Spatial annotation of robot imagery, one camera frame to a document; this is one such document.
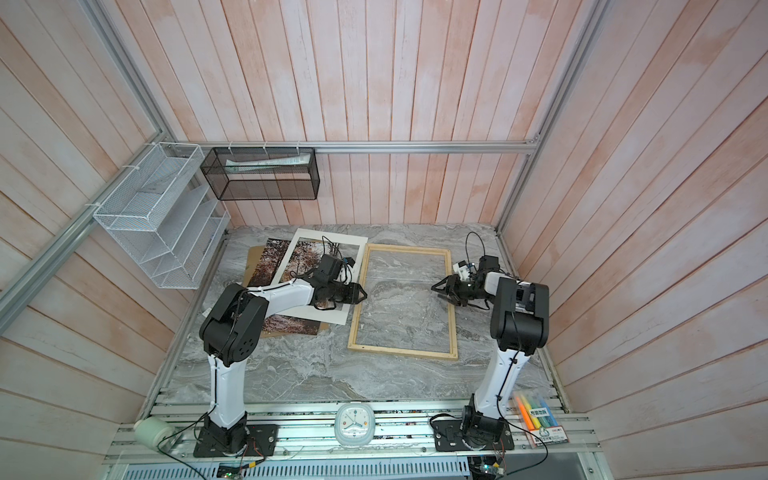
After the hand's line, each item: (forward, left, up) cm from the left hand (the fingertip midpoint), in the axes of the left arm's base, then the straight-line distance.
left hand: (362, 299), depth 97 cm
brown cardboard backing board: (+23, +44, -4) cm, 50 cm away
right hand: (+4, -25, +1) cm, 25 cm away
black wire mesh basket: (+27, +31, +31) cm, 51 cm away
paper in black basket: (+30, +37, +32) cm, 57 cm away
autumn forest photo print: (+21, +22, -1) cm, 30 cm away
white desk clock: (-37, +1, +1) cm, 37 cm away
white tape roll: (-40, +46, +6) cm, 61 cm away
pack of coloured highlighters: (-35, -47, -1) cm, 58 cm away
